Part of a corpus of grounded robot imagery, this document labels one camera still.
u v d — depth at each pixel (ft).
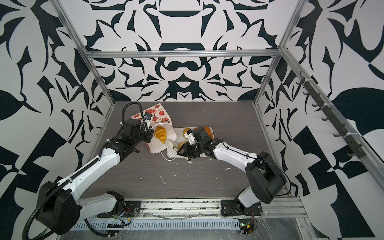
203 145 2.20
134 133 2.06
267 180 1.43
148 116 2.33
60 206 1.29
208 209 2.49
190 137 2.61
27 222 1.14
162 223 2.34
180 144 3.07
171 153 3.03
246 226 2.32
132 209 2.42
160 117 3.06
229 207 2.44
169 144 2.91
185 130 3.25
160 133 3.08
